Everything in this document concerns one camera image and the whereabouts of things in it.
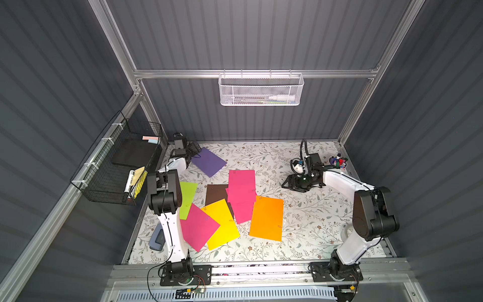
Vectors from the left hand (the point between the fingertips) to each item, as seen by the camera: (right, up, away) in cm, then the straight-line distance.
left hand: (190, 145), depth 104 cm
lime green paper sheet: (0, -25, -4) cm, 25 cm away
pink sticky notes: (-10, +1, -22) cm, 24 cm away
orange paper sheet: (+42, -37, -13) cm, 57 cm away
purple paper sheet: (+8, -9, +8) cm, 15 cm away
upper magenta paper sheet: (+29, -22, -5) cm, 37 cm away
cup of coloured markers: (+78, -9, -11) cm, 80 cm away
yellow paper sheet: (+18, -34, -12) cm, 41 cm away
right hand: (+53, -21, -13) cm, 58 cm away
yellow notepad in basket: (-5, -14, -41) cm, 44 cm away
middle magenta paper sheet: (+29, -29, -11) cm, 43 cm away
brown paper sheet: (+16, -26, -3) cm, 30 cm away
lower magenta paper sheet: (+8, -41, -15) cm, 44 cm away
